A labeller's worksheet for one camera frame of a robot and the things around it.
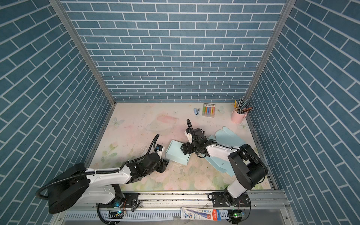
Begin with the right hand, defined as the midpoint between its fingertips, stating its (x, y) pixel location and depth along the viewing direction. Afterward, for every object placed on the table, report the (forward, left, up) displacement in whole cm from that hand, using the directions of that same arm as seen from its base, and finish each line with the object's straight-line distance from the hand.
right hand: (185, 145), depth 91 cm
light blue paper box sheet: (-6, +6, +1) cm, 9 cm away
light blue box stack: (+11, -28, -4) cm, 30 cm away
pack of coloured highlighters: (+35, -16, -3) cm, 39 cm away
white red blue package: (-36, -11, -3) cm, 38 cm away
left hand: (-12, +10, -1) cm, 15 cm away
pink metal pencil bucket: (+25, -38, +1) cm, 45 cm away
